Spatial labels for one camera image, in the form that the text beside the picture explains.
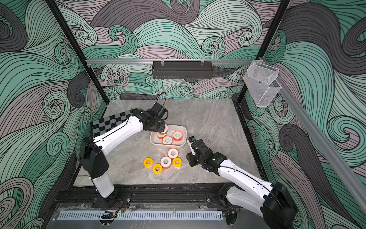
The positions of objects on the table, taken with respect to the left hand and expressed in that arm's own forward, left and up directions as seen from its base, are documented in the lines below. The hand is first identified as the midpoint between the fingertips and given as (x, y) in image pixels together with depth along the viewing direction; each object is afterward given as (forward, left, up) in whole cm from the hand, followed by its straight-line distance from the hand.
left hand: (160, 125), depth 84 cm
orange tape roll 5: (-10, -7, -16) cm, 21 cm away
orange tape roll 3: (-1, -3, -15) cm, 16 cm away
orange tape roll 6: (-16, -3, -16) cm, 23 cm away
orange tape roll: (+2, -10, -16) cm, 19 cm away
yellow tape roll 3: (-20, +2, -16) cm, 26 cm away
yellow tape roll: (-17, +8, -16) cm, 24 cm away
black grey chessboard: (+9, +46, -13) cm, 49 cm away
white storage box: (-3, +5, -15) cm, 16 cm away
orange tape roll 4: (+2, +1, -15) cm, 15 cm away
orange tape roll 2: (-6, -4, +4) cm, 8 cm away
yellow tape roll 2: (-16, -10, -16) cm, 25 cm away
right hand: (-15, -19, -9) cm, 25 cm away
